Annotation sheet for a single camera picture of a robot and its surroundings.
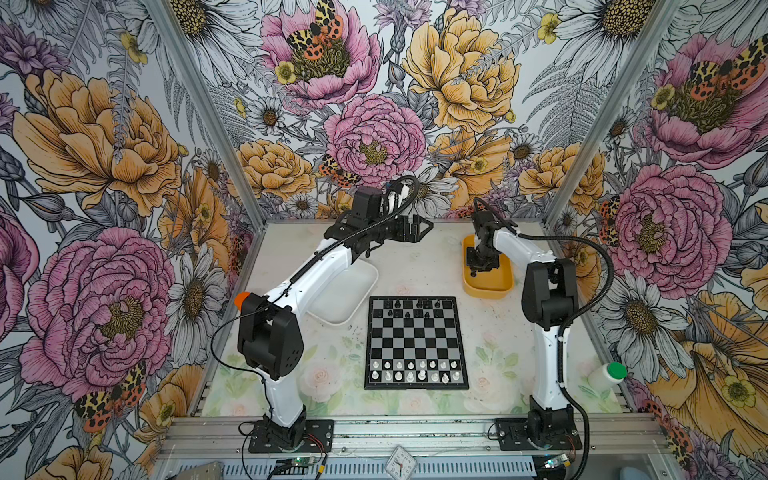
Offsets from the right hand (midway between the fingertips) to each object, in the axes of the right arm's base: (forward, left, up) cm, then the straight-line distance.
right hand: (477, 273), depth 102 cm
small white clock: (-52, +28, -1) cm, 59 cm away
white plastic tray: (-5, +44, -4) cm, 44 cm away
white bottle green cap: (-36, -24, +4) cm, 43 cm away
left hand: (-3, +21, +25) cm, 32 cm away
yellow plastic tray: (-5, -3, +2) cm, 6 cm away
